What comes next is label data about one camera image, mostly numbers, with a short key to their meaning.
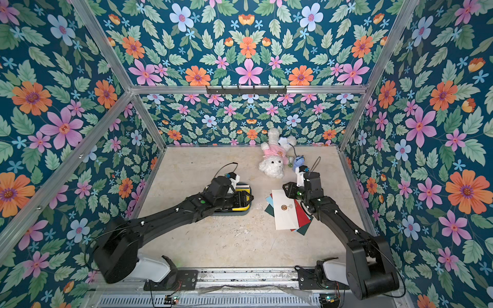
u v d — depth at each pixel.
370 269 0.41
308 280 0.73
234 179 0.77
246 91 0.92
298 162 1.02
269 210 0.94
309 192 0.66
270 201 0.96
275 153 1.04
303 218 0.91
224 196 0.68
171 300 0.72
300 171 0.78
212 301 0.70
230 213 0.75
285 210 0.93
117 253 0.42
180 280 0.73
